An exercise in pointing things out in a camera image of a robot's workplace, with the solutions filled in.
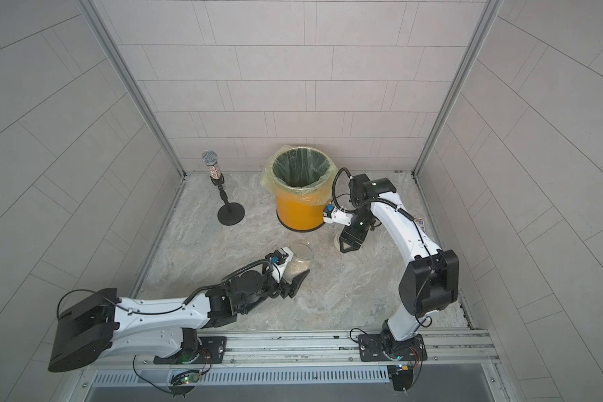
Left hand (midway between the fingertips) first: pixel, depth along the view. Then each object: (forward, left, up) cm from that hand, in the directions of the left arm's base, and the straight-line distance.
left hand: (304, 262), depth 73 cm
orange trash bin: (+24, +3, -12) cm, 27 cm away
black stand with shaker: (+27, +30, -13) cm, 43 cm away
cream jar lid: (+6, -10, +3) cm, 12 cm away
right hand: (+10, -14, -1) cm, 17 cm away
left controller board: (-28, +31, -12) cm, 43 cm away
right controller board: (-26, -27, -14) cm, 40 cm away
